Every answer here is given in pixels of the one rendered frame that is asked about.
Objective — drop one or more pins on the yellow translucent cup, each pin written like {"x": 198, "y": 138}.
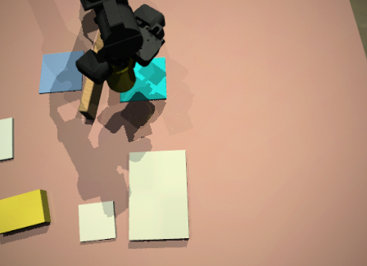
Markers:
{"x": 122, "y": 81}

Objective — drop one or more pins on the tan wooden bar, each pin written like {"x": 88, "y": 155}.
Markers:
{"x": 92, "y": 92}

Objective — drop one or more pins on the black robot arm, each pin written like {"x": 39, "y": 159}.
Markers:
{"x": 121, "y": 33}

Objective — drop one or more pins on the yellow rectangular block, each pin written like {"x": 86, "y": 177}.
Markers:
{"x": 24, "y": 211}

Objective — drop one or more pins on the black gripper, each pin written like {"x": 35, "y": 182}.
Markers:
{"x": 97, "y": 67}

